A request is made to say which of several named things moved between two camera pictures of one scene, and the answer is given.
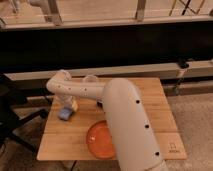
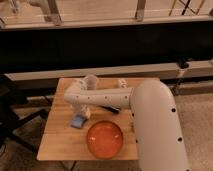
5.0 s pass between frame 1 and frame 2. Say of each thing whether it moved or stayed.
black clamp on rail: stayed
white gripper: moved
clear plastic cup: stayed
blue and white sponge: moved
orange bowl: stayed
